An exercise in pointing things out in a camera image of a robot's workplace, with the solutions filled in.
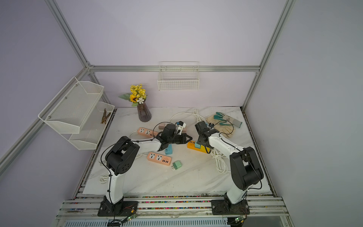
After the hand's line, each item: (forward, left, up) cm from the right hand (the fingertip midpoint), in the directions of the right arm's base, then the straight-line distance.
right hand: (206, 143), depth 93 cm
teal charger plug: (-2, +6, +1) cm, 6 cm away
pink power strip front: (-9, +31, -3) cm, 33 cm away
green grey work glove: (+23, -21, -4) cm, 32 cm away
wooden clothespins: (+18, +70, +9) cm, 73 cm away
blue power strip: (-3, +25, -3) cm, 25 cm away
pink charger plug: (+18, +32, -3) cm, 37 cm away
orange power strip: (+1, +10, -3) cm, 10 cm away
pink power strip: (+12, +42, -2) cm, 44 cm away
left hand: (+2, +9, +3) cm, 10 cm away
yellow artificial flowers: (+26, +45, +22) cm, 56 cm away
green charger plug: (-13, +20, -4) cm, 24 cm away
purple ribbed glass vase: (+26, +45, +2) cm, 52 cm away
